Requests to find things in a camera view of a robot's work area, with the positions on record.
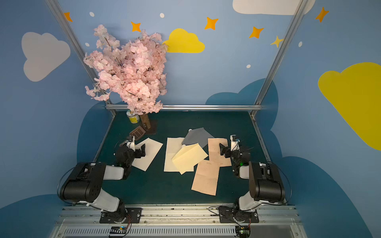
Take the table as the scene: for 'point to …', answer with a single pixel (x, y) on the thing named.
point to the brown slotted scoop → (138, 133)
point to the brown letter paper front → (206, 177)
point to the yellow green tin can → (134, 118)
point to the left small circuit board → (118, 230)
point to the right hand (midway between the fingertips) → (229, 141)
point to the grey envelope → (197, 135)
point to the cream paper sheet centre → (173, 144)
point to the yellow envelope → (187, 157)
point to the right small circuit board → (243, 231)
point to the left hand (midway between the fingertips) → (136, 142)
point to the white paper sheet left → (152, 148)
